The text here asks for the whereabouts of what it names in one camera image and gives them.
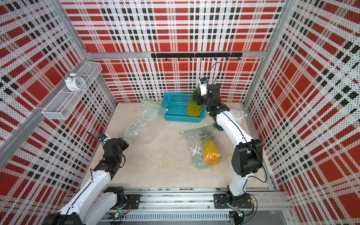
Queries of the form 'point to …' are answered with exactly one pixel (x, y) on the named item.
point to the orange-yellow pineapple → (211, 150)
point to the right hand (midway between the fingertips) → (201, 90)
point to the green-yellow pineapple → (193, 109)
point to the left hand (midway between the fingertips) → (124, 138)
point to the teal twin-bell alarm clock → (218, 127)
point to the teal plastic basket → (174, 106)
